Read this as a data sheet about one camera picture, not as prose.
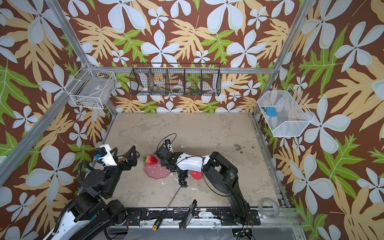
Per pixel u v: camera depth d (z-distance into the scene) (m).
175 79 0.98
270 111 0.86
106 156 0.54
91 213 0.48
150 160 0.89
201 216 0.75
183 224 0.70
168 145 0.81
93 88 0.86
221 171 0.53
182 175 0.85
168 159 0.70
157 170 0.89
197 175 0.82
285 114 0.83
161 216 0.74
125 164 0.58
